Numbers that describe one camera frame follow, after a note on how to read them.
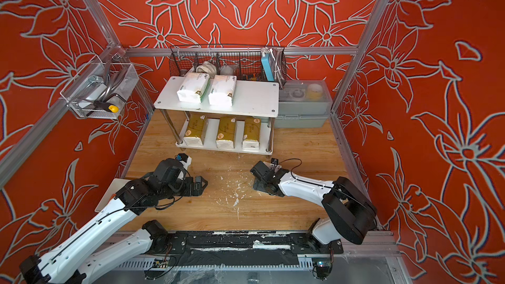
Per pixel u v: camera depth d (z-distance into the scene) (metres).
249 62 0.97
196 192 0.65
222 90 0.72
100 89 0.71
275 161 0.80
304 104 1.02
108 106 0.62
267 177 0.67
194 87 0.74
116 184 0.83
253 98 0.76
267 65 0.85
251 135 0.91
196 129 0.94
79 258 0.42
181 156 0.67
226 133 0.92
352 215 0.43
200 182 0.66
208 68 0.88
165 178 0.55
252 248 0.73
